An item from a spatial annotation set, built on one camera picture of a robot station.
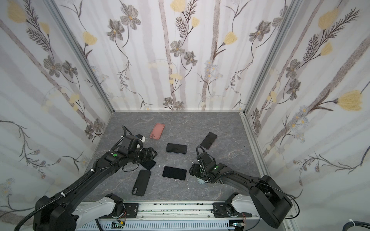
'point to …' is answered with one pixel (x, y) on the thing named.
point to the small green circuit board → (115, 225)
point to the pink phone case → (157, 131)
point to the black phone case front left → (141, 182)
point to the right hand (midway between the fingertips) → (188, 169)
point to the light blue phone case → (201, 181)
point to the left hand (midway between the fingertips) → (151, 151)
